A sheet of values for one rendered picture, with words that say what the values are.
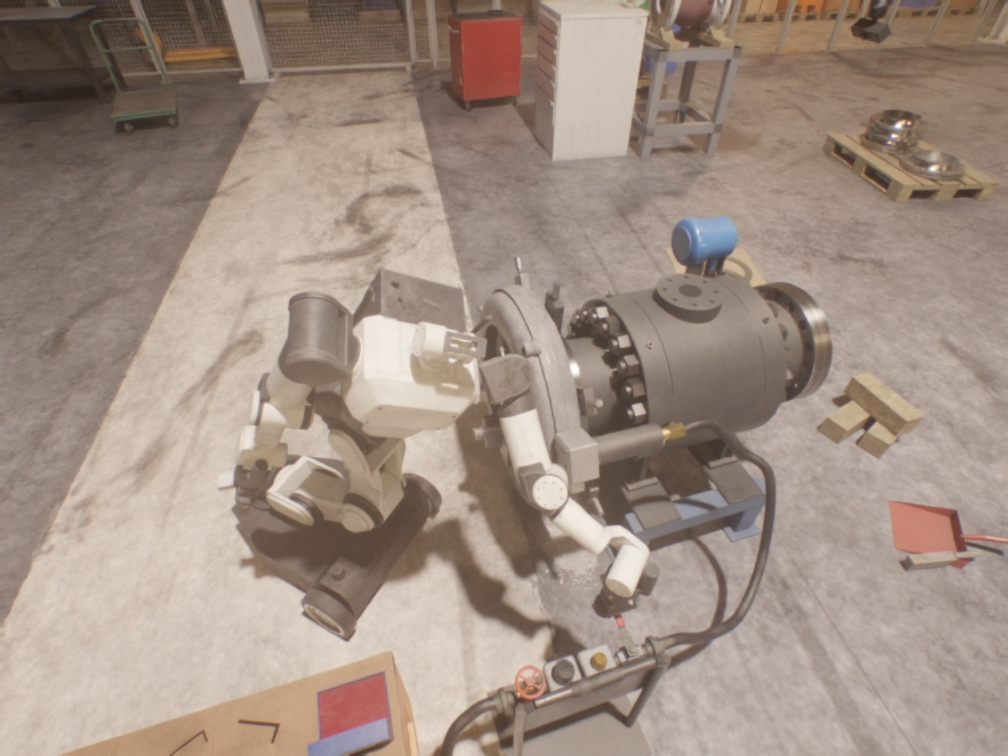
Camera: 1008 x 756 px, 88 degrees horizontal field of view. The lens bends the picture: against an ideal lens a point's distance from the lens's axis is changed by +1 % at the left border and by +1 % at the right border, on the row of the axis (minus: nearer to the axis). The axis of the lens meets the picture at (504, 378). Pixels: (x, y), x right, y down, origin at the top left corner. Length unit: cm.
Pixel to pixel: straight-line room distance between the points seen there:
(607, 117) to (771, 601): 429
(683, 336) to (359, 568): 129
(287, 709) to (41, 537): 157
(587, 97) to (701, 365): 387
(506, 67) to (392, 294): 580
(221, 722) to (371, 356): 94
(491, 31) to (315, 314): 582
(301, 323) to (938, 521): 251
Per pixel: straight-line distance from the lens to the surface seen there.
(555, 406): 142
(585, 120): 534
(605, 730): 193
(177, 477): 272
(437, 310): 116
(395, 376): 104
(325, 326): 104
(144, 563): 251
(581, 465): 138
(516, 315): 153
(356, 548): 198
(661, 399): 166
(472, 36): 662
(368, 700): 148
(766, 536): 190
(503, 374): 116
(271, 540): 213
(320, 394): 136
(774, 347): 188
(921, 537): 271
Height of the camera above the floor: 187
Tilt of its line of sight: 43 degrees down
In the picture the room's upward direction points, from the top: straight up
